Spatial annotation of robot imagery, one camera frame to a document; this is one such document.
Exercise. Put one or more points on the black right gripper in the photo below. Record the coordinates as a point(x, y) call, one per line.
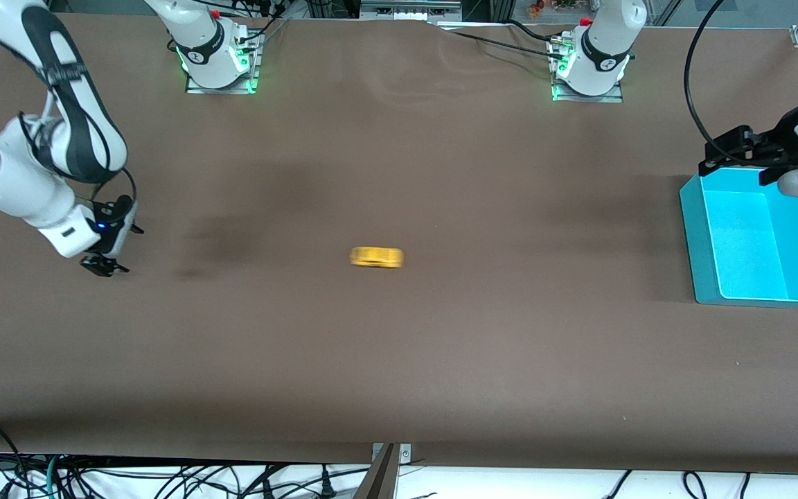
point(113, 235)

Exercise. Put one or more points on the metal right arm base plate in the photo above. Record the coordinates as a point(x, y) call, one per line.
point(256, 73)

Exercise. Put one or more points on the grey box behind table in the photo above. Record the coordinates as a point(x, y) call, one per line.
point(406, 10)

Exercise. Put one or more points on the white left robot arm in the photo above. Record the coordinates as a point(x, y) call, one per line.
point(607, 41)

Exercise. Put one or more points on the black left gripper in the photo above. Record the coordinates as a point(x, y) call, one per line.
point(767, 147)

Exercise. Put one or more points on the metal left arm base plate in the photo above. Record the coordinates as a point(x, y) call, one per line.
point(614, 98)

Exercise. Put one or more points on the teal plastic bin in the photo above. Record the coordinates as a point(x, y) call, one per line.
point(752, 239)

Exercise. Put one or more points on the silver table edge bracket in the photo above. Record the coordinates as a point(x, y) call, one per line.
point(406, 454)

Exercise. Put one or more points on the brown slanted bar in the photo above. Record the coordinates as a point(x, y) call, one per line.
point(379, 478)

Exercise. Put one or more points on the yellow beetle toy car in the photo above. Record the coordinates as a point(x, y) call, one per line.
point(377, 257)

